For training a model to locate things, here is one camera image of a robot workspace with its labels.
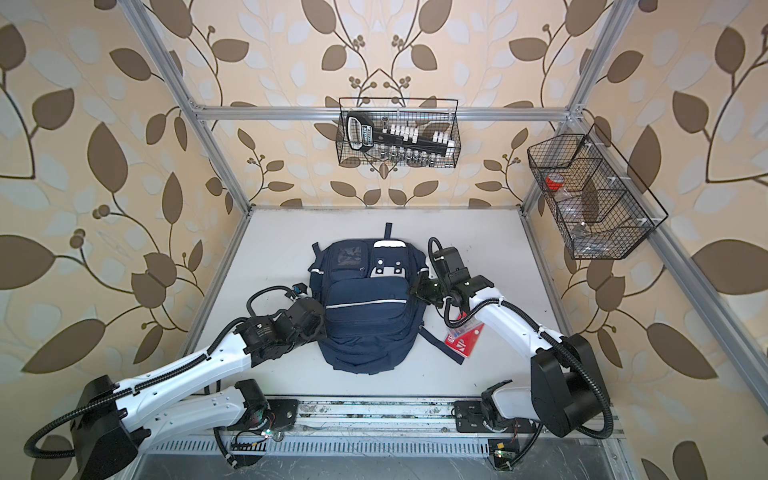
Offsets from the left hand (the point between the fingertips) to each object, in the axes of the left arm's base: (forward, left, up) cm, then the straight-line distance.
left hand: (328, 321), depth 80 cm
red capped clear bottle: (+38, -65, +19) cm, 77 cm away
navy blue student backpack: (+1, -12, 0) cm, 12 cm away
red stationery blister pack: (0, -38, -9) cm, 40 cm away
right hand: (+8, -22, +2) cm, 23 cm away
